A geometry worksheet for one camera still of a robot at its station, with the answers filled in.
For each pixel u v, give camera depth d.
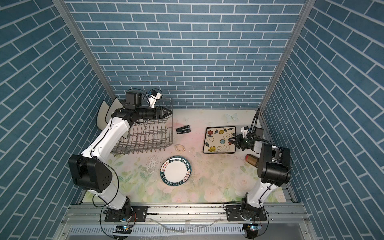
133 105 0.63
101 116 0.90
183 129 1.05
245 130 0.91
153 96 0.73
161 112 0.72
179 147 0.99
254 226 0.72
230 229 0.71
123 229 0.72
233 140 0.93
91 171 0.44
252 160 0.92
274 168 0.51
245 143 0.85
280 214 0.76
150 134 1.05
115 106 0.97
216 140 0.99
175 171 0.85
